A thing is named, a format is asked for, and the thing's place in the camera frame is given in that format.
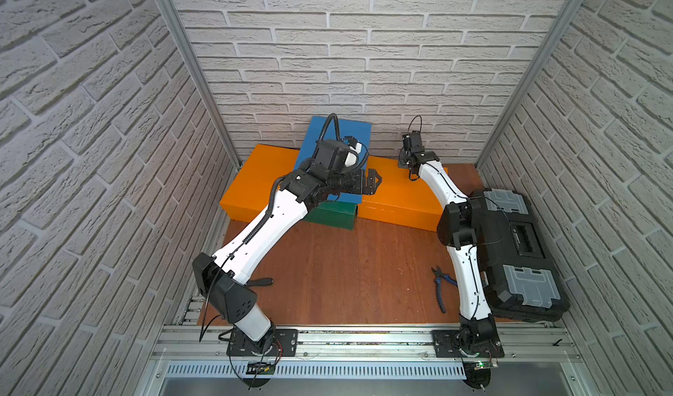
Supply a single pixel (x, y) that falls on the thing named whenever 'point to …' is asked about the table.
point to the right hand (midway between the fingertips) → (414, 157)
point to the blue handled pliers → (437, 279)
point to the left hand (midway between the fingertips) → (375, 175)
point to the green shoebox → (335, 214)
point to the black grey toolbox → (520, 271)
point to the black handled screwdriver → (261, 281)
